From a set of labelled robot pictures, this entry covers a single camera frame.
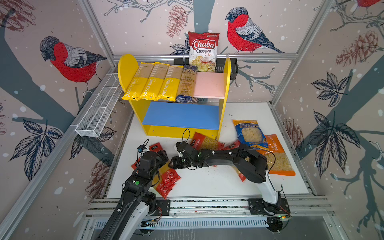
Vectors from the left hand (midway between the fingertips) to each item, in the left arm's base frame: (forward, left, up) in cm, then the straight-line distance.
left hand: (162, 153), depth 79 cm
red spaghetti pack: (-9, -3, -11) cm, 15 cm away
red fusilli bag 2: (+9, -35, -10) cm, 37 cm away
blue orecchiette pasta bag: (+18, -54, -9) cm, 58 cm away
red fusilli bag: (+12, -21, -9) cm, 26 cm away
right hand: (-5, -3, -12) cm, 13 cm away
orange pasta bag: (-2, -67, -10) cm, 67 cm away
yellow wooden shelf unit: (+21, -15, +2) cm, 26 cm away
